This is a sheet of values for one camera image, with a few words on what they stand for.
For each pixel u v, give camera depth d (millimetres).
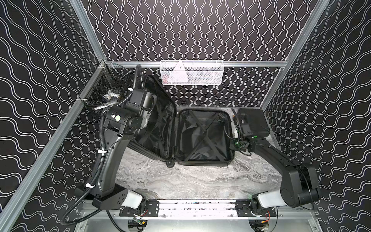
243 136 691
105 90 922
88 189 367
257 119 1035
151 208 738
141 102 430
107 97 822
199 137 1031
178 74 898
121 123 375
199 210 758
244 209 742
